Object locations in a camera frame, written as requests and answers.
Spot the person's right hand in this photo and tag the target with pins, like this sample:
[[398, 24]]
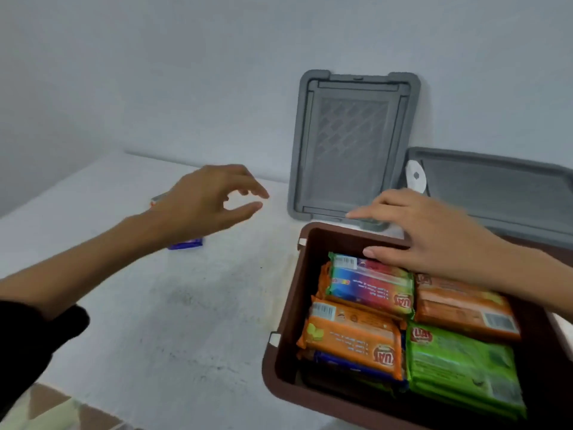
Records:
[[447, 241]]

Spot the person's left hand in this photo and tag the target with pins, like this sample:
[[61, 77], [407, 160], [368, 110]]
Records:
[[197, 205]]

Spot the blue snack packet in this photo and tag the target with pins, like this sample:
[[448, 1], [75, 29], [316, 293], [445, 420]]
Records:
[[185, 244]]

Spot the orange snack packet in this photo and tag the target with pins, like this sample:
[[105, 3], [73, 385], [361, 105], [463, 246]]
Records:
[[156, 199]]

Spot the grey plastic lid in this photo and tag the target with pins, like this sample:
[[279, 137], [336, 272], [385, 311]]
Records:
[[501, 192], [349, 143]]

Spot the neat stack of snack packets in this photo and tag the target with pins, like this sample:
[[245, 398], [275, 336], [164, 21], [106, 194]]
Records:
[[358, 340]]

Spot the brown storage box with sticker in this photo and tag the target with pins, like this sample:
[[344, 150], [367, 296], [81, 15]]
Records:
[[286, 353]]

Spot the person's left forearm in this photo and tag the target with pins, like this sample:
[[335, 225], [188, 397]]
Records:
[[80, 268]]

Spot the person's right forearm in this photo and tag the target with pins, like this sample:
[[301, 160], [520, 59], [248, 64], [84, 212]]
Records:
[[541, 282]]

